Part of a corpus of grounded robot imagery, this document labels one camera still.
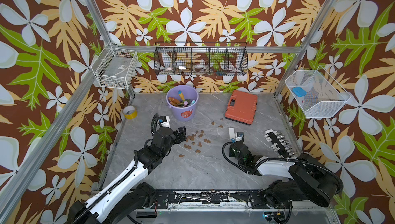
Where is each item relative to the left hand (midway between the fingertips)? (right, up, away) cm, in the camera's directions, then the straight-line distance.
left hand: (179, 127), depth 78 cm
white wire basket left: (-37, +33, +7) cm, 50 cm away
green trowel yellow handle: (-1, +19, +16) cm, 25 cm away
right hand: (+30, -12, +14) cm, 35 cm away
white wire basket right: (+75, +17, +4) cm, 77 cm away
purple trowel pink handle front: (+2, +13, +16) cm, 21 cm away
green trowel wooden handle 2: (-5, +13, +23) cm, 27 cm away
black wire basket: (+12, +42, +20) cm, 48 cm away
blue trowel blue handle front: (+7, +14, +16) cm, 22 cm away
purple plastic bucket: (-1, +16, +22) cm, 27 cm away
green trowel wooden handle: (-5, +15, +21) cm, 26 cm away
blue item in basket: (+68, +20, +9) cm, 71 cm away
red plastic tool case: (+41, +11, +30) cm, 52 cm away
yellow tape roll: (-40, +7, +32) cm, 52 cm away
